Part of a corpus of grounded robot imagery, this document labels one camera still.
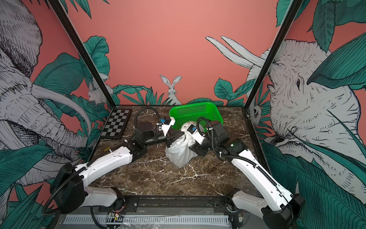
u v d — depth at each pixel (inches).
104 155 20.0
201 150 24.2
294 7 27.4
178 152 28.2
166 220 27.6
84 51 34.3
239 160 17.6
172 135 26.0
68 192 15.7
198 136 23.9
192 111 46.8
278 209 14.9
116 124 41.0
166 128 24.5
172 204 29.6
